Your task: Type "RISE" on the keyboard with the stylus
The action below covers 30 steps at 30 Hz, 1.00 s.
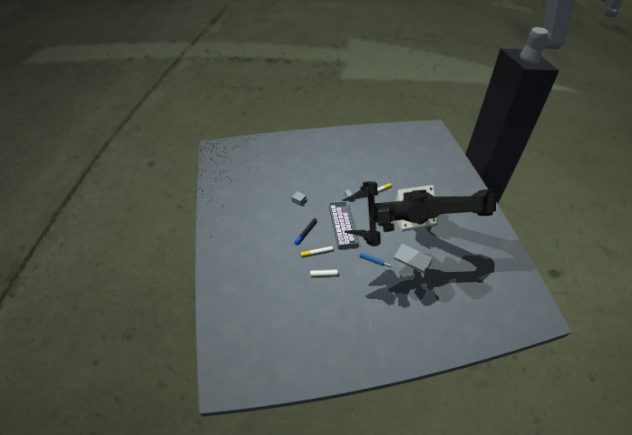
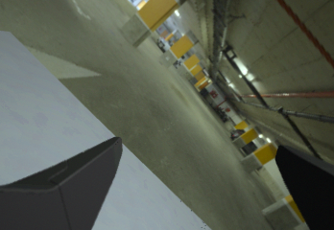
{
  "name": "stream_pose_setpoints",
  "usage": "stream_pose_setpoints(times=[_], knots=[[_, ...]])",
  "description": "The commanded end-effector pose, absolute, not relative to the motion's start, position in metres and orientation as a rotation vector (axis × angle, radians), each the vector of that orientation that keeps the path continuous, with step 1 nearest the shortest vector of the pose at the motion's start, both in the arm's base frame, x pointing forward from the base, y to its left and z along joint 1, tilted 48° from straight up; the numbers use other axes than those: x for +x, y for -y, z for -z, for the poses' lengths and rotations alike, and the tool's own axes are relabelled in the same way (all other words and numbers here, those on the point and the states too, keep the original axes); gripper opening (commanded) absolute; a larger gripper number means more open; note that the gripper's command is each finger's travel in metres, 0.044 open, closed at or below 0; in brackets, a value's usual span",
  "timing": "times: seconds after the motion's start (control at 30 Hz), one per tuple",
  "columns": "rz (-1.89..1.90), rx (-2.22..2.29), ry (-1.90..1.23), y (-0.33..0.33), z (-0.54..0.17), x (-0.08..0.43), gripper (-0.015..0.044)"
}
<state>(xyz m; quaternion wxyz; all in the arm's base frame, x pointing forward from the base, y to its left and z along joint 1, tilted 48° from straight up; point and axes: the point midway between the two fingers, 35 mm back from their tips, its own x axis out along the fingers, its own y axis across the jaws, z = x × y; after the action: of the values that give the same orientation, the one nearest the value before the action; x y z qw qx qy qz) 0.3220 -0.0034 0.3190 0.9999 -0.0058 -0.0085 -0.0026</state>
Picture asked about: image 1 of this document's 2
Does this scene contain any blue stylus with grey tip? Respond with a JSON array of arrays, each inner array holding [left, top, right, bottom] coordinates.
[[360, 253, 386, 265]]

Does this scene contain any keyboard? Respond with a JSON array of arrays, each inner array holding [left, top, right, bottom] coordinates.
[[329, 201, 358, 249]]

